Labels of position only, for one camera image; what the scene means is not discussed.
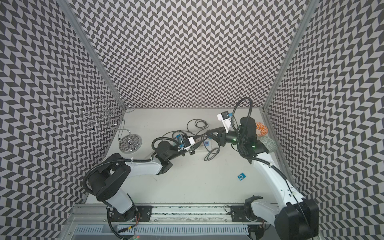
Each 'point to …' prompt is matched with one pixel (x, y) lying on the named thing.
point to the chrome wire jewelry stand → (103, 114)
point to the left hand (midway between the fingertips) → (205, 136)
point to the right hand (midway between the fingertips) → (208, 135)
